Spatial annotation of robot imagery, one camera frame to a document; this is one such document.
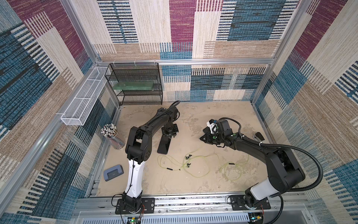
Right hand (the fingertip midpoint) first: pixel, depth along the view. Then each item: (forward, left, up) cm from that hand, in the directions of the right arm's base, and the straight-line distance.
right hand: (202, 140), depth 89 cm
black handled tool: (+4, -38, -4) cm, 39 cm away
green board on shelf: (+37, +42, +15) cm, 58 cm away
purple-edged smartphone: (+2, +25, -8) cm, 26 cm away
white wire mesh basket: (+19, +81, +11) cm, 83 cm away
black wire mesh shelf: (+43, +44, +22) cm, 66 cm away
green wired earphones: (-13, +4, -9) cm, 16 cm away
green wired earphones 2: (-17, -17, -9) cm, 25 cm away
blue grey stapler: (-17, +54, -6) cm, 57 cm away
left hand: (+5, +17, -4) cm, 19 cm away
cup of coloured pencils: (0, +54, +11) cm, 55 cm away
